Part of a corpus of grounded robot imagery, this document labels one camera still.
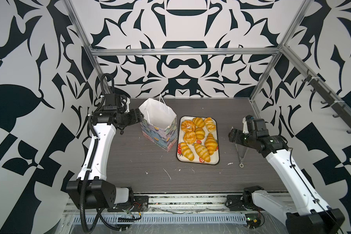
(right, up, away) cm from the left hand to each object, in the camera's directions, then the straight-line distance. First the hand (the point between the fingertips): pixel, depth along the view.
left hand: (135, 115), depth 77 cm
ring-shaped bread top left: (+30, -7, +25) cm, 40 cm away
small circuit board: (+58, -50, -6) cm, 77 cm away
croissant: (+37, -5, +24) cm, 45 cm away
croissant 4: (+28, -22, +12) cm, 37 cm away
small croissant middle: (+37, -12, +19) cm, 43 cm away
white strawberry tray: (+35, -16, +19) cm, 43 cm away
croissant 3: (+43, -17, +14) cm, 48 cm away
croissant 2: (+44, -6, +22) cm, 50 cm away
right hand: (+52, -10, +1) cm, 53 cm away
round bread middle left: (+30, -14, +16) cm, 37 cm away
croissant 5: (+37, -22, +10) cm, 44 cm away
